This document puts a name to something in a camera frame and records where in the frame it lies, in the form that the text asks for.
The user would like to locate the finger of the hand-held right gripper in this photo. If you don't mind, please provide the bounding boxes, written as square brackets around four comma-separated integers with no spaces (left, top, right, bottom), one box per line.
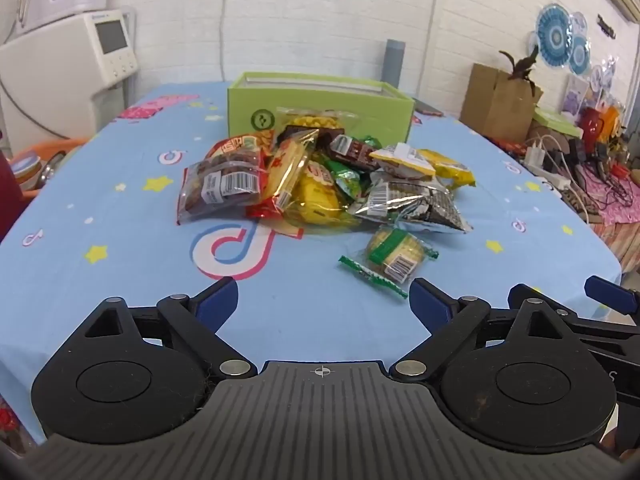
[584,275,640,318]
[506,283,640,350]

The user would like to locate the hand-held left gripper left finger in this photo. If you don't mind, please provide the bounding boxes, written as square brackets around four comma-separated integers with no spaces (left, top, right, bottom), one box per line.
[82,276,259,380]

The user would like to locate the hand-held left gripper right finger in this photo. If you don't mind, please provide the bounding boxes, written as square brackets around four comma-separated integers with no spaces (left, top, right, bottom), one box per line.
[390,277,566,381]

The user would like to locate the round cookie packet green label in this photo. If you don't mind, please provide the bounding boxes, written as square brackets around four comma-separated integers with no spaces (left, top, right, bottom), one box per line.
[338,227,440,300]

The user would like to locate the clear brown cake packet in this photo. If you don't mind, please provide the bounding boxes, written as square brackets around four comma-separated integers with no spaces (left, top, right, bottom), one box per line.
[176,152,267,227]

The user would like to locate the yellow snack packet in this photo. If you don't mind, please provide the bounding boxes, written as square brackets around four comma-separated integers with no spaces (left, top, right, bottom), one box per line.
[419,149,477,191]

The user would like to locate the pile of snack packets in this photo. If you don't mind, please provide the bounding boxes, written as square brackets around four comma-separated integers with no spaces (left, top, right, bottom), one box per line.
[176,106,477,235]

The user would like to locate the green cardboard box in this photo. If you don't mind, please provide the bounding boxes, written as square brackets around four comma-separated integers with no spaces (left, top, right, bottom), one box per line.
[227,71,416,147]

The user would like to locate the pink floral cloth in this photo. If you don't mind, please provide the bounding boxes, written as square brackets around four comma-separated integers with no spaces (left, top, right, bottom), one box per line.
[575,165,640,227]

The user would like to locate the blue printed tablecloth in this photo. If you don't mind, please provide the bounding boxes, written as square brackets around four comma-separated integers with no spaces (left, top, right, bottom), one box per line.
[0,80,623,441]

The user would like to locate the white power strip with chargers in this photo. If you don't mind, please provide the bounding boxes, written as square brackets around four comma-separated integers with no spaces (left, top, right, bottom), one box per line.
[525,135,572,189]

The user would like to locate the red flat box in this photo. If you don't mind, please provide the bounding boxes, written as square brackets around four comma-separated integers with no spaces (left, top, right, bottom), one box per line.
[492,137,527,157]

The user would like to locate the light green flat box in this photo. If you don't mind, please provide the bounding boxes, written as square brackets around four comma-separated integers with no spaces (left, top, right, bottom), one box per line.
[532,110,584,137]

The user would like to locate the brown cardboard box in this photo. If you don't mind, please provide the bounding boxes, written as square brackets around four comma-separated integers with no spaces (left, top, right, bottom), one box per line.
[460,62,544,143]

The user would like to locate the purple picture card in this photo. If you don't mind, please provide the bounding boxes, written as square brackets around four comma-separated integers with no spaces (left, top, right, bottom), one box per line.
[562,76,591,116]

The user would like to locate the dark leafy plant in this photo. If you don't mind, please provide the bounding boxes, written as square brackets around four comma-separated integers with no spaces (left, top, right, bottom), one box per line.
[499,45,541,93]

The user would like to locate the orange plastic basin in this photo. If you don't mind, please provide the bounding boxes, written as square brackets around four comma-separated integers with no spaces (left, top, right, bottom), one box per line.
[10,137,89,193]

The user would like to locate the stack of white bowls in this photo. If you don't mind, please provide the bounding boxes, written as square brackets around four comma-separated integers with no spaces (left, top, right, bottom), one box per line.
[11,156,44,192]

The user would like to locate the dark red object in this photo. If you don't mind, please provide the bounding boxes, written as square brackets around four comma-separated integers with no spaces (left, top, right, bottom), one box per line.
[0,150,25,242]

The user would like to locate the small blue paper fan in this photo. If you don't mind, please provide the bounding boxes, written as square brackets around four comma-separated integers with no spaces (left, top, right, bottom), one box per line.
[570,35,591,77]

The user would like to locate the grey-blue tumbler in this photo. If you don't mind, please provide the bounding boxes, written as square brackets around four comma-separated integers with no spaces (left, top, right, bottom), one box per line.
[386,39,405,86]

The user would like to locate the large blue paper fan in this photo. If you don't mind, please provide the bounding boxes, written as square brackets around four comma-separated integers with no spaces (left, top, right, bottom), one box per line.
[536,3,574,63]

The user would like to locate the white machine with screen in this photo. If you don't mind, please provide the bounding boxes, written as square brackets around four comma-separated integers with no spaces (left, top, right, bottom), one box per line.
[0,9,140,143]

